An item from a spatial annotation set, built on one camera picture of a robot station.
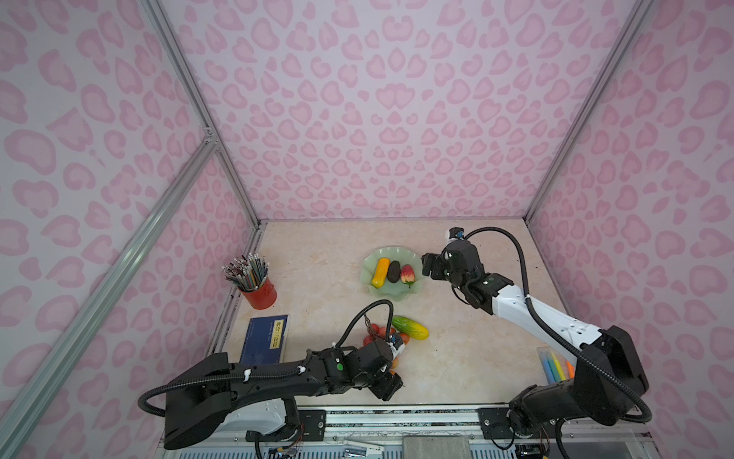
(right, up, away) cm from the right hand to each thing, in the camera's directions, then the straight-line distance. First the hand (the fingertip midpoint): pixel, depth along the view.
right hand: (435, 256), depth 85 cm
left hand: (-12, -32, -8) cm, 35 cm away
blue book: (-51, -26, +3) cm, 57 cm away
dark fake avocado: (-11, -6, +14) cm, 19 cm away
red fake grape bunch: (-18, -25, +6) cm, 31 cm away
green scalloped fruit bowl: (-12, -13, +13) cm, 22 cm away
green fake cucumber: (-7, -22, +2) cm, 23 cm away
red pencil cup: (-54, -14, +8) cm, 56 cm away
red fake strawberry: (-6, -7, +13) cm, 16 cm away
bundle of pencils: (-55, -4, -1) cm, 55 cm away
